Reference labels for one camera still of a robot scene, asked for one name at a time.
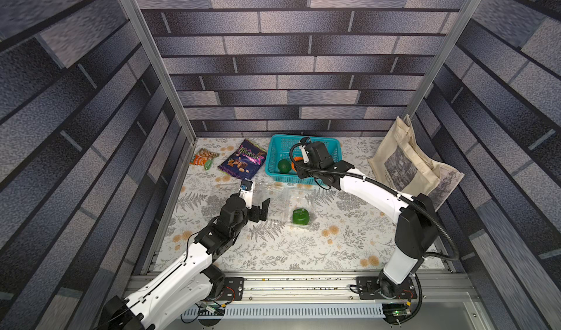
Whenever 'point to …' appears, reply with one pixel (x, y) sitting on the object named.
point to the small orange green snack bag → (203, 158)
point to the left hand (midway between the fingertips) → (259, 195)
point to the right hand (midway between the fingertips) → (298, 162)
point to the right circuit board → (394, 311)
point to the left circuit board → (211, 308)
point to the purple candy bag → (245, 161)
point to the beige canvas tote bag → (400, 162)
